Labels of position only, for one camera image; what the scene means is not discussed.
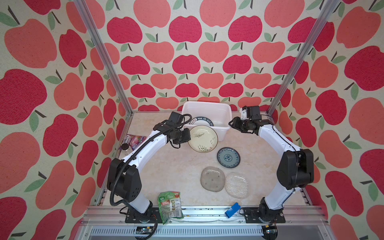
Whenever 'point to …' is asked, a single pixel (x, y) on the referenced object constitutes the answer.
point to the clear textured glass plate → (236, 185)
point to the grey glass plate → (212, 178)
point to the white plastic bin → (220, 113)
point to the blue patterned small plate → (228, 157)
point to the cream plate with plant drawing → (203, 139)
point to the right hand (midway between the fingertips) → (232, 125)
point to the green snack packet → (169, 204)
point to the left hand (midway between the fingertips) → (192, 140)
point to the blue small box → (232, 210)
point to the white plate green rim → (201, 121)
